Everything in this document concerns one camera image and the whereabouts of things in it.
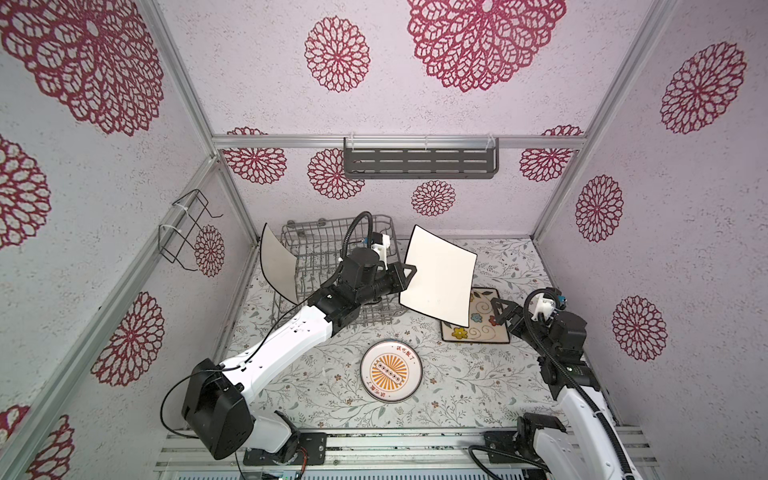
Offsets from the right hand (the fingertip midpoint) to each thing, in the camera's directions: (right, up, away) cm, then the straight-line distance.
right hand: (503, 302), depth 78 cm
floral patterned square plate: (0, -9, +16) cm, 18 cm away
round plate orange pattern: (-29, -20, +5) cm, 36 cm away
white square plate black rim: (-69, +10, +29) cm, 76 cm away
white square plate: (-16, +5, +1) cm, 17 cm away
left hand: (-24, +8, -5) cm, 26 cm away
